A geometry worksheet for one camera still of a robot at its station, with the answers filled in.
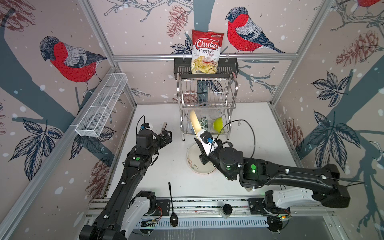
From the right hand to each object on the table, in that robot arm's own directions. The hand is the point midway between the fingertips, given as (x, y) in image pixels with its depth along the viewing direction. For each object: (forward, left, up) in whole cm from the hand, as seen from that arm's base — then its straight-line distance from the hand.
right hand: (193, 142), depth 60 cm
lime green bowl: (+25, -13, -21) cm, 36 cm away
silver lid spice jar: (-8, -28, -34) cm, 45 cm away
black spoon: (-23, +10, -33) cm, 41 cm away
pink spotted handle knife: (+32, +26, -32) cm, 52 cm away
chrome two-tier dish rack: (+42, -5, -19) cm, 46 cm away
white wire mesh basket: (+13, +50, -2) cm, 51 cm away
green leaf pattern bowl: (+25, -4, -20) cm, 32 cm away
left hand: (+11, +16, -12) cm, 23 cm away
